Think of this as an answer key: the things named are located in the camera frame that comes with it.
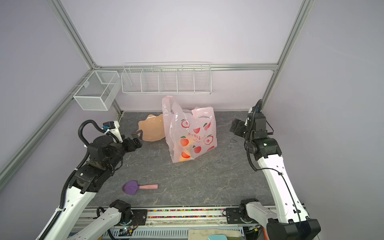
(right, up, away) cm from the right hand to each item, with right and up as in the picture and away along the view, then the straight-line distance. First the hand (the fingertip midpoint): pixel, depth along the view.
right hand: (241, 125), depth 73 cm
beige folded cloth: (-23, -51, -3) cm, 56 cm away
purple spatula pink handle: (-58, -35, +11) cm, 69 cm away
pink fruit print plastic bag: (-26, -5, +16) cm, 31 cm away
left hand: (-50, -5, -5) cm, 51 cm away
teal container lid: (-13, -51, -6) cm, 53 cm away
